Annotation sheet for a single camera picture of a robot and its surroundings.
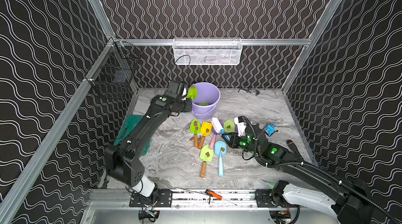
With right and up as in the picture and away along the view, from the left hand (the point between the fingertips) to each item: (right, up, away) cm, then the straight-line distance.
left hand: (195, 104), depth 80 cm
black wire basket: (-51, +18, +13) cm, 55 cm away
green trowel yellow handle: (-2, +7, +9) cm, 11 cm away
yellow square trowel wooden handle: (+6, -16, +18) cm, 25 cm away
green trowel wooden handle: (+4, 0, +26) cm, 26 cm away
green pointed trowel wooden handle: (-1, -15, +20) cm, 25 cm away
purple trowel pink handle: (+11, -18, +17) cm, 27 cm away
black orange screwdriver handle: (+56, -25, +10) cm, 62 cm away
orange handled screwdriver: (+8, -43, -5) cm, 44 cm away
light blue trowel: (+14, -26, +11) cm, 31 cm away
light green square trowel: (+6, -28, +9) cm, 30 cm away
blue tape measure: (+44, -15, +14) cm, 48 cm away
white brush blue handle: (+11, -11, 0) cm, 16 cm away
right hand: (+13, -15, -4) cm, 20 cm away
